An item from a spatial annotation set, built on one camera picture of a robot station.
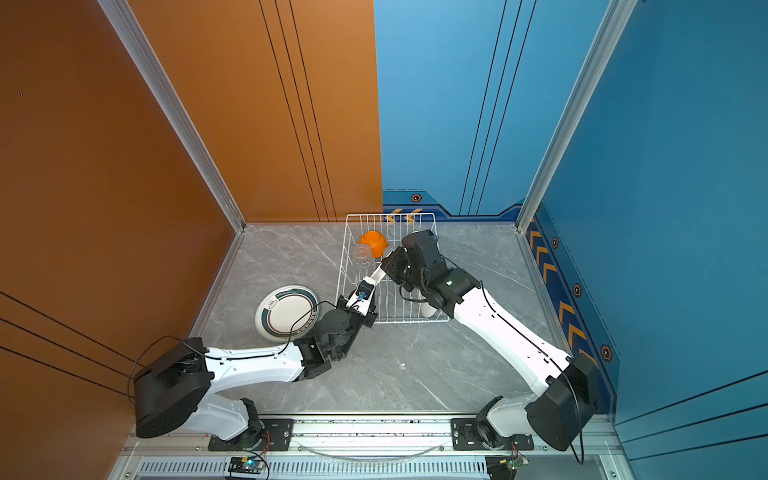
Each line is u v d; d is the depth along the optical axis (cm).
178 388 43
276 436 74
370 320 70
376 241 105
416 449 72
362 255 98
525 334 44
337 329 58
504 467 70
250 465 71
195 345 46
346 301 69
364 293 63
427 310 88
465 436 72
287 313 95
